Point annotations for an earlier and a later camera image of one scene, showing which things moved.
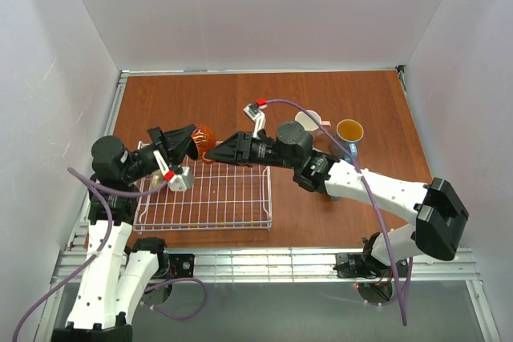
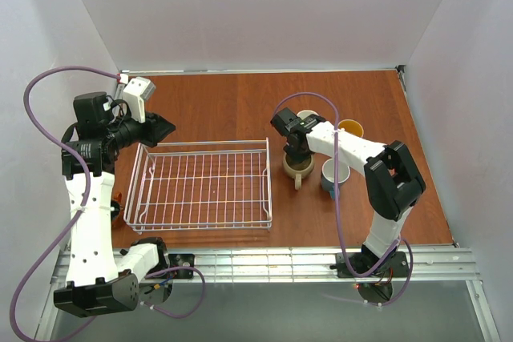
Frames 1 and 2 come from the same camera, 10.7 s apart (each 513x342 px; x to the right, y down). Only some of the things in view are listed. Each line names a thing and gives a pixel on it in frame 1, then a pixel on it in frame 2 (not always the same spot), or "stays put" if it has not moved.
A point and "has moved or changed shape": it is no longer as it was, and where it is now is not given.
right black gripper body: [244, 148] → [297, 148]
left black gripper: [161, 144] → [148, 130]
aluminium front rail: [432, 265] stays put
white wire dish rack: [220, 197] stays put
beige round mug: [157, 179] has moved or changed shape
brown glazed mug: [204, 138] has moved or changed shape
